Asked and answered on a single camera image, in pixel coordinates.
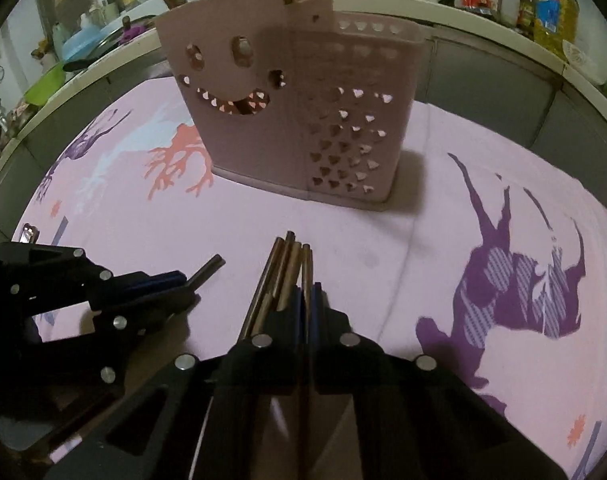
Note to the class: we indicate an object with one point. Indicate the pink plastic utensil holder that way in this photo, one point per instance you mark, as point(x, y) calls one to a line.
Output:
point(283, 110)

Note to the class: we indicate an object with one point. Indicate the light brown single chopstick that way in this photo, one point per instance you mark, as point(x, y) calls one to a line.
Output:
point(307, 270)
point(287, 242)
point(263, 285)
point(291, 275)

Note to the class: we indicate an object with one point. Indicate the blue plastic basin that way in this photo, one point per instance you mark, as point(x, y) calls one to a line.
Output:
point(85, 42)

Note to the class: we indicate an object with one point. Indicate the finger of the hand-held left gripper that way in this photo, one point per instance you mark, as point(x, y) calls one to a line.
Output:
point(133, 282)
point(143, 312)

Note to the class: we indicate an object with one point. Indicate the purple cloth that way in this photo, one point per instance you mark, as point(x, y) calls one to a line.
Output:
point(132, 32)

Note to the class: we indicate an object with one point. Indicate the dark brown single chopstick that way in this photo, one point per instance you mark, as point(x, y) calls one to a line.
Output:
point(208, 269)

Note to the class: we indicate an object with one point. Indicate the green plastic bowl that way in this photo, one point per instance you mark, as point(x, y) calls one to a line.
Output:
point(45, 85)

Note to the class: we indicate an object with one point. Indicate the yellow cooking oil bottle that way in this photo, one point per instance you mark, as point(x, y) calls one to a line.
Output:
point(551, 15)

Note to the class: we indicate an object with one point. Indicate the pink printed tablecloth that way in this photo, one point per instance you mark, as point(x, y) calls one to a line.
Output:
point(133, 220)

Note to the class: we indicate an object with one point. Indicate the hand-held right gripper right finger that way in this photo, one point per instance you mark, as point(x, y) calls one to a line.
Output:
point(333, 360)

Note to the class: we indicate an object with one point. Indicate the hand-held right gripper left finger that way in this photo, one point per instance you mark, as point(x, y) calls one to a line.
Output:
point(263, 365)

